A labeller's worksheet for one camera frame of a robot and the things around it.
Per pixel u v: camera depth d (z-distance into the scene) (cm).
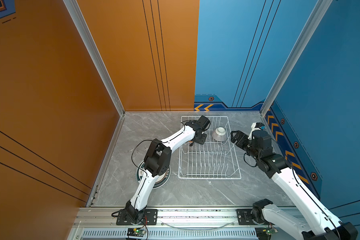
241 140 66
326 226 38
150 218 74
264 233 70
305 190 44
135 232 70
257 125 66
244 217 72
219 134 99
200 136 84
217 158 89
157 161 57
